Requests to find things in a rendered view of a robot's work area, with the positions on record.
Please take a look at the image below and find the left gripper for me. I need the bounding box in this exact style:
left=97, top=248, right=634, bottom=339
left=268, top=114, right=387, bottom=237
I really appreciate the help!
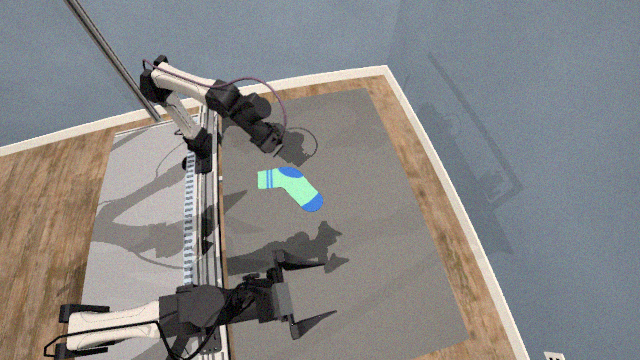
left=243, top=120, right=281, bottom=154

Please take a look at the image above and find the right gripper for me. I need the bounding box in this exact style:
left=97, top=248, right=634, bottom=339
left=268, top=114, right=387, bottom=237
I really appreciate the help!
left=238, top=249, right=337, bottom=340

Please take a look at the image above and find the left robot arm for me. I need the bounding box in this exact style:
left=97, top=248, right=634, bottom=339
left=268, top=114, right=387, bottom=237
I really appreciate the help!
left=140, top=55, right=284, bottom=174

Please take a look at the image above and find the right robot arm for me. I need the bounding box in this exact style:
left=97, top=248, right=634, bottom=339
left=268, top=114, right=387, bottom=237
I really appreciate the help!
left=54, top=273, right=294, bottom=360

